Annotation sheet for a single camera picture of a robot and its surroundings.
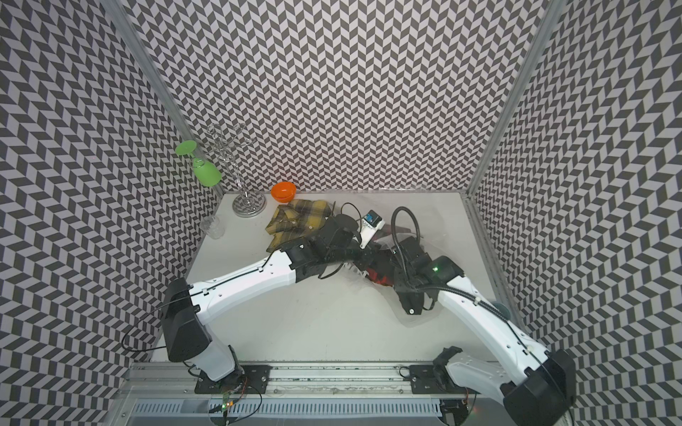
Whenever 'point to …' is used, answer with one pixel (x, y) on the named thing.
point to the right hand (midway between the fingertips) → (407, 284)
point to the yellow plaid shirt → (290, 221)
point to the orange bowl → (283, 192)
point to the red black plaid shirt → (386, 278)
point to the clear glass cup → (212, 227)
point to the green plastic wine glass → (204, 172)
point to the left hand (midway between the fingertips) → (378, 249)
